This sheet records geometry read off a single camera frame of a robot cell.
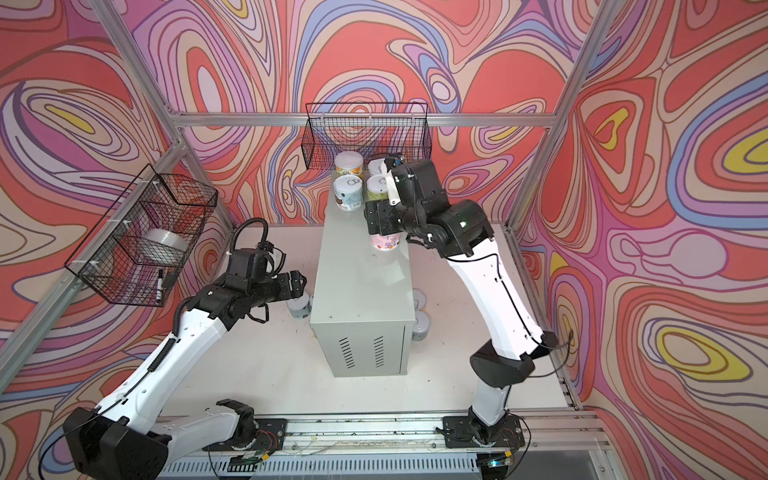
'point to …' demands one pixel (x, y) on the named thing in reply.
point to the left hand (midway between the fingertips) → (296, 279)
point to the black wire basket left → (136, 249)
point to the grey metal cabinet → (363, 308)
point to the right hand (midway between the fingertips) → (386, 217)
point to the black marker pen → (159, 289)
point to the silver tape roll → (166, 240)
